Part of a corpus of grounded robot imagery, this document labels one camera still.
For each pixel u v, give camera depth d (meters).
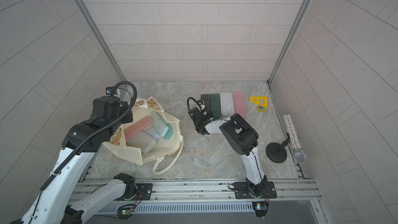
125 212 0.64
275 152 0.81
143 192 0.71
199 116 0.77
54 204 0.35
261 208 0.68
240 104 1.05
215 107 1.00
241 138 0.52
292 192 0.73
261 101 1.05
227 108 0.99
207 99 1.05
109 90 0.52
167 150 0.76
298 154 0.61
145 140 0.80
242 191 0.71
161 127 0.83
